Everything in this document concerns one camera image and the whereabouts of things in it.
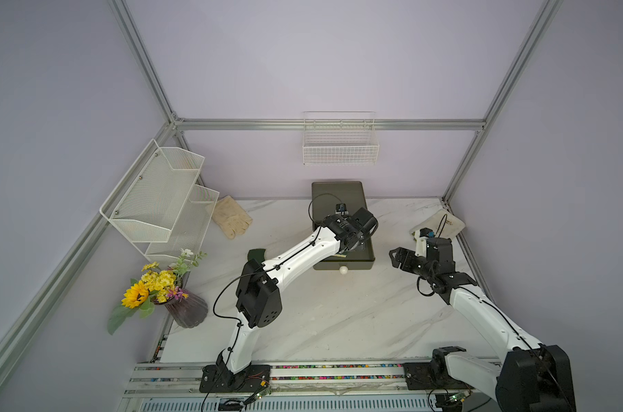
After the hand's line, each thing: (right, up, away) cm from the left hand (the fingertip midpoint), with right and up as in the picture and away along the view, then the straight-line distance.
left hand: (343, 243), depth 85 cm
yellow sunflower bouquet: (-51, -10, -19) cm, 56 cm away
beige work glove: (-48, +9, +29) cm, 57 cm away
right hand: (+20, -5, +2) cm, 21 cm away
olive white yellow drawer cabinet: (-6, +15, -9) cm, 19 cm away
